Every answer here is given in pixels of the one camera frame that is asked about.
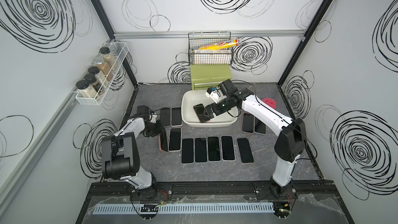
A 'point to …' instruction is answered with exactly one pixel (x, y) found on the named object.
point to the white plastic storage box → (189, 98)
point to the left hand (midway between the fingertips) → (161, 129)
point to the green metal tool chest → (203, 76)
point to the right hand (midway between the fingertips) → (209, 112)
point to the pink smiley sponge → (270, 101)
